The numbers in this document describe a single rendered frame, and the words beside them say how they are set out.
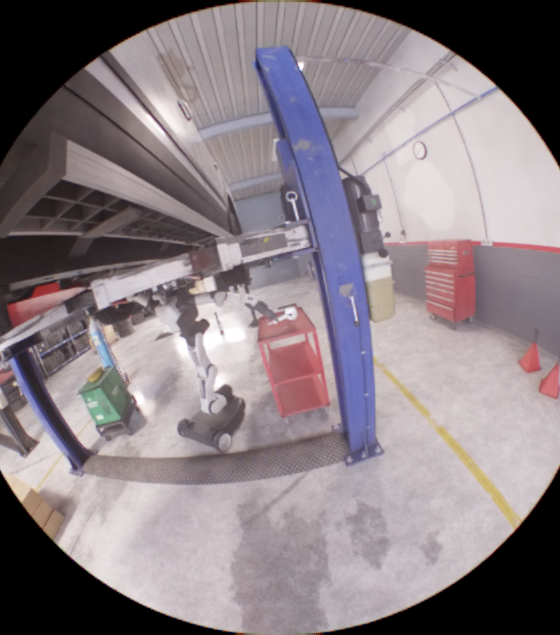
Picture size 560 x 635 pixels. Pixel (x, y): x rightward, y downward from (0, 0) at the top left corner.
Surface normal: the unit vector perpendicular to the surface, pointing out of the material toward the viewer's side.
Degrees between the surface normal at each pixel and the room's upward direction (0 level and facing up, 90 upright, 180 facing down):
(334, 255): 90
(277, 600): 0
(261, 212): 90
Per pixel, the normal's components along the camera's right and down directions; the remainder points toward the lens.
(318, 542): -0.24, -0.93
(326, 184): 0.07, 0.26
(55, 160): 0.97, -0.25
